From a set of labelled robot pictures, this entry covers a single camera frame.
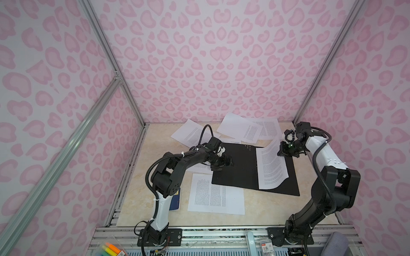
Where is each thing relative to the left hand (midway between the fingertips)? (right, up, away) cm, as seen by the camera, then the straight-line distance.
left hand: (230, 164), depth 92 cm
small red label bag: (+13, -32, -23) cm, 41 cm away
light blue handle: (+6, -29, -24) cm, 38 cm away
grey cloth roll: (+43, -30, -24) cm, 57 cm away
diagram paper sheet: (+5, +14, +18) cm, 23 cm away
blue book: (-29, -17, -11) cm, 36 cm away
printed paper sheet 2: (+24, -2, -1) cm, 24 cm away
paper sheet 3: (+33, +21, +25) cm, 46 cm away
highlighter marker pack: (-55, -33, -22) cm, 68 cm away
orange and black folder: (+8, -5, +2) cm, 10 cm away
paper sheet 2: (+10, +22, +25) cm, 35 cm away
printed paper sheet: (-14, -16, -6) cm, 22 cm away
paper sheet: (-27, +18, +22) cm, 39 cm away
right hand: (+26, +8, -5) cm, 28 cm away
